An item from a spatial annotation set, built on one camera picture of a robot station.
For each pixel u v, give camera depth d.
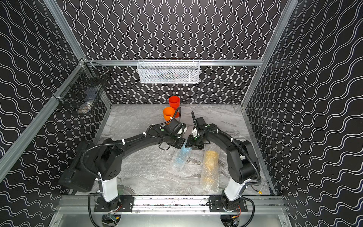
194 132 0.87
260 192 0.78
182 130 0.76
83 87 0.95
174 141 0.74
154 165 0.88
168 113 1.00
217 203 0.75
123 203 0.75
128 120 1.10
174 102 1.01
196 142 0.79
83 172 0.72
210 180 0.75
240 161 0.47
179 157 0.82
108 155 0.53
